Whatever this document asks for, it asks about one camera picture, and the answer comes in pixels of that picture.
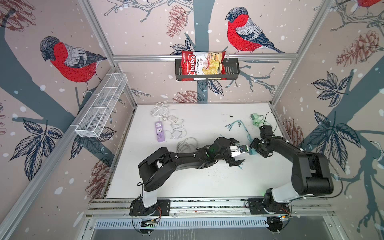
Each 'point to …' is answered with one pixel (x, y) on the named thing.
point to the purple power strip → (159, 129)
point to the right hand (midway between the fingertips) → (254, 149)
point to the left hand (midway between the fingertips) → (241, 150)
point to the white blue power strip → (236, 150)
